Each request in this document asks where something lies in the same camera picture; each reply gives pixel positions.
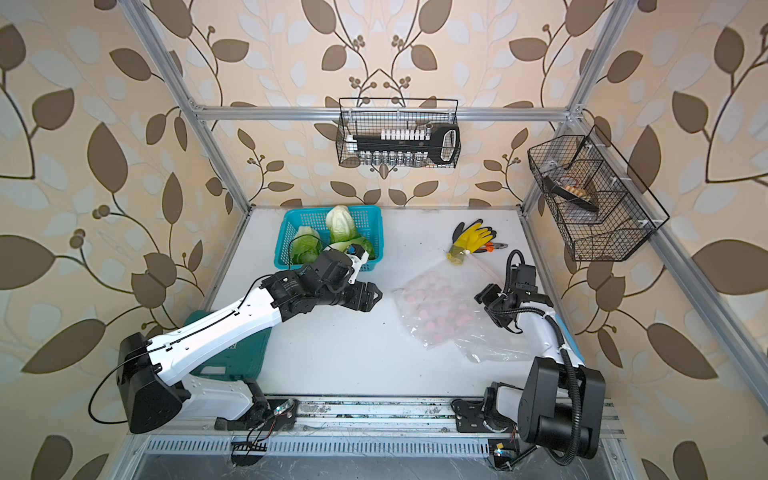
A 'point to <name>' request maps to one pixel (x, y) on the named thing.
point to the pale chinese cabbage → (340, 224)
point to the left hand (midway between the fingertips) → (368, 288)
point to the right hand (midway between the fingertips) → (481, 302)
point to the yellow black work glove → (470, 239)
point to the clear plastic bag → (488, 342)
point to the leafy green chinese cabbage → (360, 241)
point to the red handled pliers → (491, 246)
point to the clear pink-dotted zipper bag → (441, 305)
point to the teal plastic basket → (368, 220)
